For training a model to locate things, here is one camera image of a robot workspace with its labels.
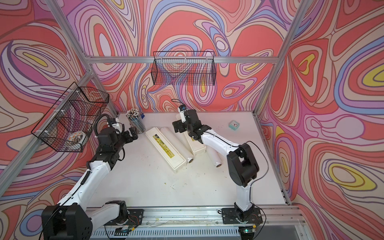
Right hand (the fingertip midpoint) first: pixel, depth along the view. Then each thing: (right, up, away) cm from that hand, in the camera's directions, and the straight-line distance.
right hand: (180, 124), depth 90 cm
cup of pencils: (-30, +4, +6) cm, 31 cm away
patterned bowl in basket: (-49, -6, -18) cm, 52 cm away
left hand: (-27, -3, -8) cm, 28 cm away
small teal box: (+39, 0, +19) cm, 43 cm away
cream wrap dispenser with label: (-4, -19, -4) cm, 20 cm away
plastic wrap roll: (+2, -16, +3) cm, 17 cm away
